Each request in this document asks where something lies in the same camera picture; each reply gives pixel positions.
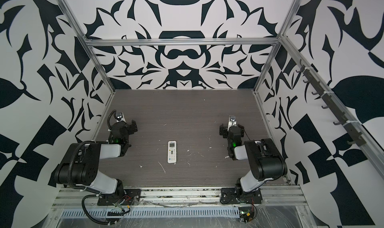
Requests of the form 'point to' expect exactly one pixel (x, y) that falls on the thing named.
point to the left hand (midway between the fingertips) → (123, 120)
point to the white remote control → (172, 152)
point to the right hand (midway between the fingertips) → (233, 123)
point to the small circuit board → (246, 214)
